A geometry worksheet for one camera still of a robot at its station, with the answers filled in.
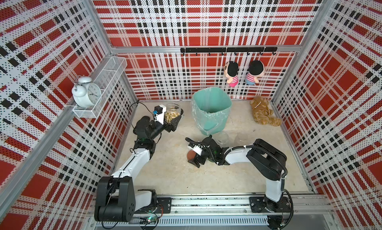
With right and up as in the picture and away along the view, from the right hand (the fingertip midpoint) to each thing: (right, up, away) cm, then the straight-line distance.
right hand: (194, 153), depth 91 cm
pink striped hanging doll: (+23, +53, +4) cm, 58 cm away
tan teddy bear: (+46, +25, +11) cm, 54 cm away
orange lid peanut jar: (-11, +25, -15) cm, 31 cm away
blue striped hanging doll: (+39, +52, +2) cm, 65 cm away
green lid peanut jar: (+18, +9, +1) cm, 20 cm away
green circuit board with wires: (-20, -26, -21) cm, 39 cm away
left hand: (-10, +25, -11) cm, 30 cm away
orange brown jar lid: (-2, 0, -2) cm, 3 cm away
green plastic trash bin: (+11, +29, +11) cm, 33 cm away
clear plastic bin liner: (+11, +29, +11) cm, 33 cm away
